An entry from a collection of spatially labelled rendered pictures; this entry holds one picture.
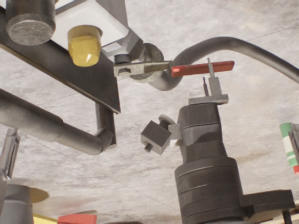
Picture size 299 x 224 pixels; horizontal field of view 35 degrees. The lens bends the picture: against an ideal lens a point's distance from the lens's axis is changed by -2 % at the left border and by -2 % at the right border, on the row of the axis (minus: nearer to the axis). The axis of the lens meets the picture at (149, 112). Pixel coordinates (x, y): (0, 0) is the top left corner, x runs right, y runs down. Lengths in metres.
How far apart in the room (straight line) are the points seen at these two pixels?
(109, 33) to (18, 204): 2.17
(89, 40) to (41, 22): 0.09
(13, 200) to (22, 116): 2.18
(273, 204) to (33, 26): 0.31
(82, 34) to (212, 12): 0.89
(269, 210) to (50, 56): 0.30
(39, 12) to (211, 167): 0.25
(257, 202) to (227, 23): 0.97
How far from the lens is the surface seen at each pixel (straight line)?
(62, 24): 0.54
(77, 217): 3.50
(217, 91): 0.58
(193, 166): 0.54
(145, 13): 1.34
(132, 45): 0.62
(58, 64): 0.57
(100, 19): 0.54
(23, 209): 2.69
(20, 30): 0.46
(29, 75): 1.59
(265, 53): 1.11
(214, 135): 0.55
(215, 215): 0.52
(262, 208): 0.54
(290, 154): 2.32
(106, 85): 0.66
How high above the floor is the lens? 0.77
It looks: 23 degrees down
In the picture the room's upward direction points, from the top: 171 degrees clockwise
